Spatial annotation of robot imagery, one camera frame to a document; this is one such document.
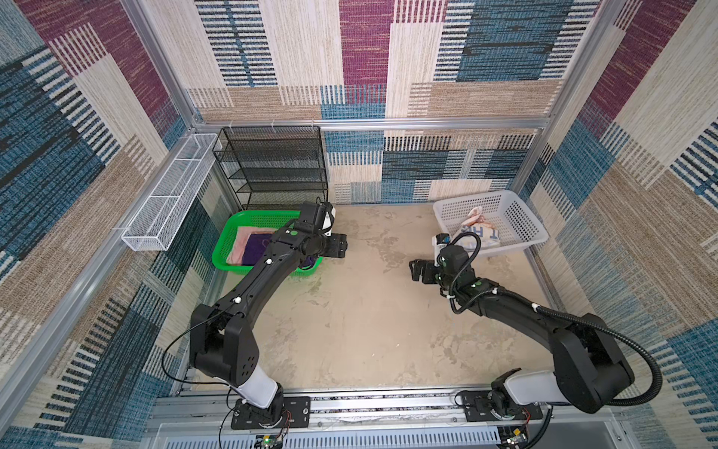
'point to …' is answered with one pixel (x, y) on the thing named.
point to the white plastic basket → (517, 225)
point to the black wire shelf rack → (274, 167)
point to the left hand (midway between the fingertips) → (335, 238)
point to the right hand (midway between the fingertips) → (423, 267)
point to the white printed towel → (489, 236)
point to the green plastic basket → (254, 219)
